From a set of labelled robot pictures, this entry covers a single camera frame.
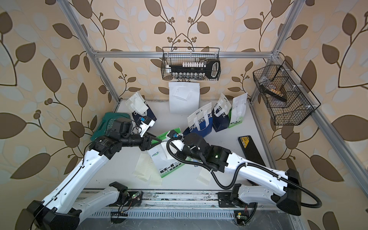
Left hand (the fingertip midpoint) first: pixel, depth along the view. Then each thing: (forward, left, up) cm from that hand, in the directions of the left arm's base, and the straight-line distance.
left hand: (157, 138), depth 69 cm
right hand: (-2, -8, 0) cm, 8 cm away
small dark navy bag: (+22, +18, -10) cm, 30 cm away
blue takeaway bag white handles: (+17, -23, -10) cm, 31 cm away
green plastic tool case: (+23, +42, -20) cm, 52 cm away
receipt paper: (-12, +3, -25) cm, 28 cm away
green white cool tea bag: (-7, -3, -14) cm, 16 cm away
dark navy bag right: (+24, -36, -10) cm, 45 cm away
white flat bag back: (+41, -12, -11) cm, 44 cm away
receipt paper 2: (-10, -25, -26) cm, 37 cm away
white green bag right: (+27, -48, -9) cm, 56 cm away
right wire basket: (+22, -68, +9) cm, 72 cm away
